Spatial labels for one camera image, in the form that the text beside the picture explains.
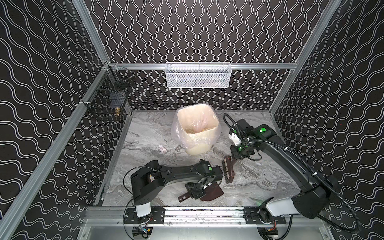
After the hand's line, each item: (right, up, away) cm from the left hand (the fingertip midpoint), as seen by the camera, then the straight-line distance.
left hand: (195, 197), depth 75 cm
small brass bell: (-43, +45, +8) cm, 63 cm away
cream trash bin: (+2, +37, +18) cm, 41 cm away
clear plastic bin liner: (-10, +31, +7) cm, 34 cm away
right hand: (+20, +21, +1) cm, 29 cm away
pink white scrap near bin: (-21, +21, +23) cm, 38 cm away
